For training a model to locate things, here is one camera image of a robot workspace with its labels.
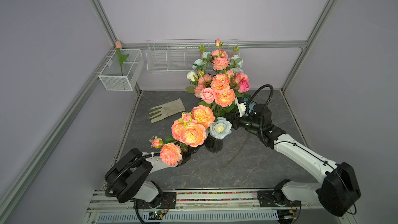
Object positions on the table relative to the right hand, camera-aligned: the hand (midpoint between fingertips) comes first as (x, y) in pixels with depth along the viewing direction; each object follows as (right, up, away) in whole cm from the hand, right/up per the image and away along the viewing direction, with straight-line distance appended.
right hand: (221, 115), depth 74 cm
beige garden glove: (-35, +2, +34) cm, 49 cm away
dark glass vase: (-4, -15, +1) cm, 15 cm away
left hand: (-1, -10, +8) cm, 13 cm away
